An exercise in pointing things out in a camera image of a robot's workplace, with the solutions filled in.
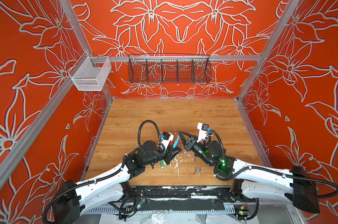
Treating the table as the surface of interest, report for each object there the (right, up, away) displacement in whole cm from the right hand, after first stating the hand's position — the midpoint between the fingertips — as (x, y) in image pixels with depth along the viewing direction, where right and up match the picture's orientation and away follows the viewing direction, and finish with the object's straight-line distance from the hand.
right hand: (176, 134), depth 65 cm
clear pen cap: (+14, -24, +17) cm, 33 cm away
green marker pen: (-7, -13, -3) cm, 15 cm away
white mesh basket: (-58, +37, +28) cm, 74 cm away
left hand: (+2, -8, +4) cm, 9 cm away
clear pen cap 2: (+13, -25, +15) cm, 32 cm away
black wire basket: (-10, +43, +36) cm, 57 cm away
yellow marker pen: (-6, -13, -1) cm, 15 cm away
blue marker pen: (0, -5, +2) cm, 5 cm away
